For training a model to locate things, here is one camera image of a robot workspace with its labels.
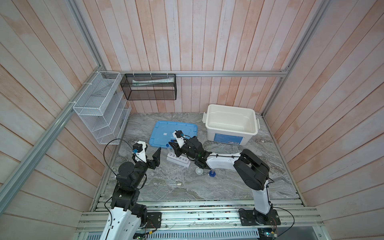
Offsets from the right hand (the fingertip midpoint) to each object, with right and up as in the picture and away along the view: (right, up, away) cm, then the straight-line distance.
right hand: (169, 142), depth 86 cm
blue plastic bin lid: (-9, +5, +22) cm, 25 cm away
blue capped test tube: (-1, -2, -2) cm, 3 cm away
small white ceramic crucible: (+17, -18, +3) cm, 25 cm away
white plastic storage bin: (+43, +11, +29) cm, 53 cm away
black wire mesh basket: (-13, +34, +5) cm, 37 cm away
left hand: (-6, -2, -14) cm, 15 cm away
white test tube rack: (+6, -12, +5) cm, 14 cm away
